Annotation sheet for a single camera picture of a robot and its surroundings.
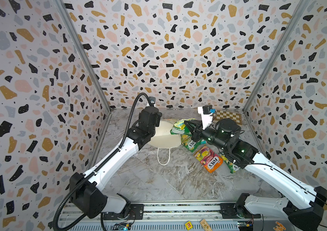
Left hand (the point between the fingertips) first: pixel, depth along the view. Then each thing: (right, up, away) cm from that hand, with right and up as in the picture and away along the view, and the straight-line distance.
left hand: (151, 110), depth 76 cm
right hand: (+17, -6, -14) cm, 23 cm away
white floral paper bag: (+6, -17, +13) cm, 23 cm away
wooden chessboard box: (+49, 0, +40) cm, 64 cm away
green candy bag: (+23, -21, +22) cm, 38 cm away
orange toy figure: (+63, -58, -6) cm, 86 cm away
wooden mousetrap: (+27, -56, -7) cm, 63 cm away
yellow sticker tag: (+19, -56, -7) cm, 59 cm away
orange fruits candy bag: (+35, -30, +14) cm, 48 cm away
